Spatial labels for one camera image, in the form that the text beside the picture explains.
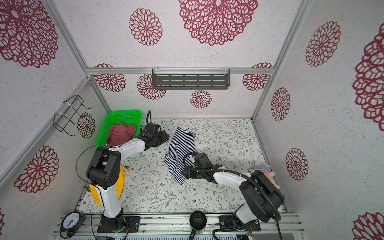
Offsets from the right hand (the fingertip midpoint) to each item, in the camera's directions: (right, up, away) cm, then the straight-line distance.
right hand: (185, 171), depth 87 cm
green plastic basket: (-40, +34, +23) cm, 57 cm away
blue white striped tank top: (-3, +15, +17) cm, 23 cm away
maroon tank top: (-48, +21, +18) cm, 55 cm away
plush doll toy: (+46, +1, -1) cm, 46 cm away
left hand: (-13, +18, +13) cm, 26 cm away
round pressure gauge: (-54, -21, -15) cm, 60 cm away
